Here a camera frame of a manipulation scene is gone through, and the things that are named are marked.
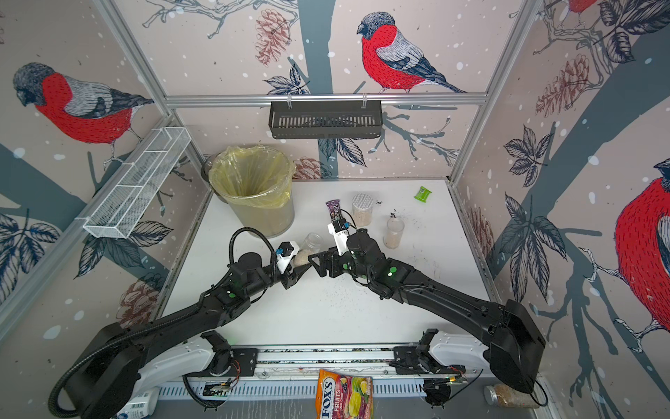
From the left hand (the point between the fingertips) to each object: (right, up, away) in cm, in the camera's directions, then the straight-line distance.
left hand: (309, 253), depth 78 cm
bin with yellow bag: (-24, +24, +25) cm, 42 cm away
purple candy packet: (+6, +14, +32) cm, 35 cm away
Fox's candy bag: (+11, -35, -13) cm, 38 cm away
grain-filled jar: (+52, -34, -14) cm, 64 cm away
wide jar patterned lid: (+20, +16, +39) cm, 47 cm away
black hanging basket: (+3, +51, +28) cm, 58 cm away
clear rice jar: (+29, +5, +13) cm, 32 cm away
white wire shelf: (-53, +18, -3) cm, 56 cm away
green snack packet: (+46, +19, +36) cm, 62 cm away
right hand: (+4, +1, -4) cm, 6 cm away
